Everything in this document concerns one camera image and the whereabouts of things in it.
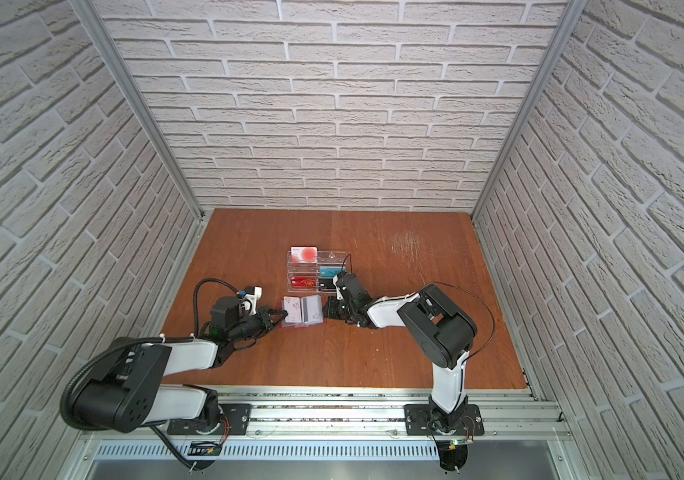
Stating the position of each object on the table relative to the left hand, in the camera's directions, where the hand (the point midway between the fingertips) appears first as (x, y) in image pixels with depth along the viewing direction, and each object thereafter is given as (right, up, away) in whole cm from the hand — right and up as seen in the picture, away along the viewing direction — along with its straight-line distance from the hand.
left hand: (288, 310), depth 87 cm
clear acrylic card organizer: (+6, +11, +11) cm, 16 cm away
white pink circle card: (+3, +16, +10) cm, 19 cm away
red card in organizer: (+3, +7, +10) cm, 13 cm away
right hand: (+10, -1, +6) cm, 11 cm away
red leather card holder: (+1, +1, +3) cm, 3 cm away
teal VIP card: (+12, +10, +9) cm, 18 cm away
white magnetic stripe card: (+6, -1, +5) cm, 8 cm away
